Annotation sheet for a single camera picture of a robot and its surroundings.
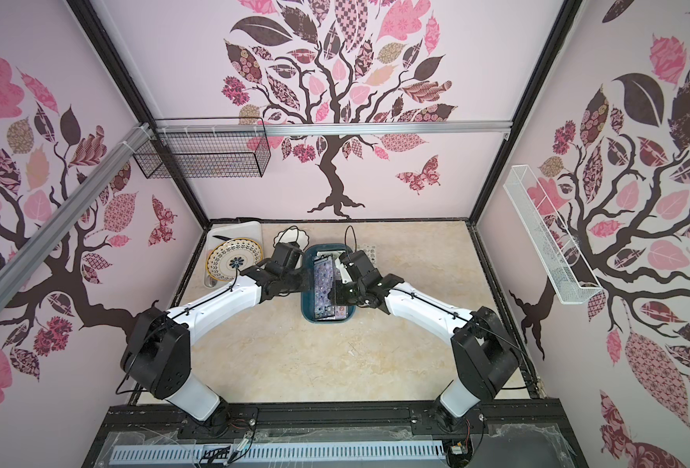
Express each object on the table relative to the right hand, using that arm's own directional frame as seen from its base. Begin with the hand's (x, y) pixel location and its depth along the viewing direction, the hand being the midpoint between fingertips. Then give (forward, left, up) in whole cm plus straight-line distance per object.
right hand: (328, 299), depth 83 cm
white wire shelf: (+4, -63, +12) cm, 64 cm away
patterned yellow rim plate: (+25, +40, -11) cm, 48 cm away
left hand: (+7, +7, -2) cm, 10 cm away
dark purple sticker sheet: (+7, +2, 0) cm, 7 cm away
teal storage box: (+3, +7, -4) cm, 8 cm away
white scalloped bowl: (+36, +17, -10) cm, 41 cm away
